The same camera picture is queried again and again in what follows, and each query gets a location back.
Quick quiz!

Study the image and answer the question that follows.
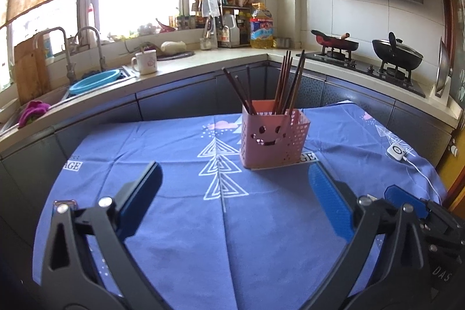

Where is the black wok with lid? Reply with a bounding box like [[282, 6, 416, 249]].
[[371, 32, 424, 70]]

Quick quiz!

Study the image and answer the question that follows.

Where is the steel cleaver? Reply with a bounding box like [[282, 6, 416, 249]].
[[201, 0, 221, 18]]

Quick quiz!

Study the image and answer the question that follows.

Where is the pink utensil holder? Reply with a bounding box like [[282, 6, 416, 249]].
[[240, 99, 310, 170]]

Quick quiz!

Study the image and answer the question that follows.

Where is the dish soap bottle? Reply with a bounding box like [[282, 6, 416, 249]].
[[42, 32, 55, 60]]

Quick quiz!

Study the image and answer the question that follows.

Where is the white mug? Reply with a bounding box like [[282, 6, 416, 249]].
[[131, 50, 158, 75]]

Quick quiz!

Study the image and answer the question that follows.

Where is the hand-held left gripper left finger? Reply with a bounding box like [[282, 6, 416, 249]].
[[41, 161, 163, 310]]

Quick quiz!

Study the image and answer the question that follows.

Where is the bunch of wooden chopsticks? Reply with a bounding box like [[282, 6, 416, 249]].
[[221, 49, 306, 115]]

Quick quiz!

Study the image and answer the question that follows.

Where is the red frying pan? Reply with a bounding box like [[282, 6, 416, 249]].
[[310, 28, 360, 51]]

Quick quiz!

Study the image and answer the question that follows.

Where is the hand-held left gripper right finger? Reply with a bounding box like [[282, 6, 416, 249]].
[[308, 162, 431, 310]]

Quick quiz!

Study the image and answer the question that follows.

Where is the wooden cutting board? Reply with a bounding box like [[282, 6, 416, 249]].
[[14, 39, 51, 105]]

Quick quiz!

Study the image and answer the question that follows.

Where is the gas stove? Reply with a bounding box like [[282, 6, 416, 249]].
[[304, 49, 426, 98]]

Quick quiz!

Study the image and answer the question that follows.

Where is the steel kitchen faucet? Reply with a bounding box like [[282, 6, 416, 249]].
[[74, 26, 107, 73], [33, 27, 78, 85]]

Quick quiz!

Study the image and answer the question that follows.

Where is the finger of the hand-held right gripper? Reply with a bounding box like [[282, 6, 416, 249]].
[[383, 184, 465, 252]]

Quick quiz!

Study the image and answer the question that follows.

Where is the row of spice jars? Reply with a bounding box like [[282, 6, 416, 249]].
[[169, 13, 204, 30]]

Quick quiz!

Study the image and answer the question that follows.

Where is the white plastic jug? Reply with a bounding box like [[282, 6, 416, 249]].
[[221, 13, 240, 48]]

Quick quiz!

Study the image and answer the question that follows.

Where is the dark sauce bottle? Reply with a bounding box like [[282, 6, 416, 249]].
[[235, 14, 251, 45]]

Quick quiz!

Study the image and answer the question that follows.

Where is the cooking oil bottle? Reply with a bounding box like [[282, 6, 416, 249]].
[[249, 3, 275, 50]]

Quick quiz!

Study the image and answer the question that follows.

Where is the steel pot lid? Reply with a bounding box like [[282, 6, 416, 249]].
[[434, 37, 455, 98]]

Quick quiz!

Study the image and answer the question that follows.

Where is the white dough lump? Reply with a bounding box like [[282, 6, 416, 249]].
[[160, 40, 187, 54]]

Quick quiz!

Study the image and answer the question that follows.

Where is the magenta cloth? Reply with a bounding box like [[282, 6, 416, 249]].
[[18, 100, 51, 129]]

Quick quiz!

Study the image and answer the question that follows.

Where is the blue printed tablecloth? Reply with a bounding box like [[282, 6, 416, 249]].
[[32, 103, 447, 310]]

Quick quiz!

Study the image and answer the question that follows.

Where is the white controller with cable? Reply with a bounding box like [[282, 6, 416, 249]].
[[387, 146, 446, 209]]

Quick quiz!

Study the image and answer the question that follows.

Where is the round dark mat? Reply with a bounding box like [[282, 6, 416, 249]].
[[154, 50, 195, 61]]

